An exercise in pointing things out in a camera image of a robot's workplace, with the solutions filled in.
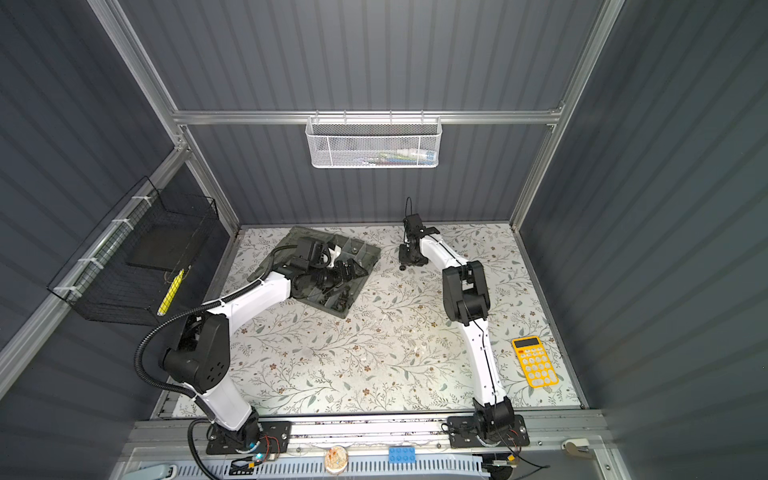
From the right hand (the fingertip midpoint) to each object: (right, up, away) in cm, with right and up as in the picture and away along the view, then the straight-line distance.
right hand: (410, 260), depth 109 cm
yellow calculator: (+34, -29, -25) cm, 51 cm away
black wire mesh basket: (-72, -2, -37) cm, 81 cm away
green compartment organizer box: (-25, -12, -13) cm, 30 cm away
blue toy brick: (-5, -45, -40) cm, 60 cm away
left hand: (-16, -5, -21) cm, 27 cm away
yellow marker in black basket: (-58, -9, -43) cm, 73 cm away
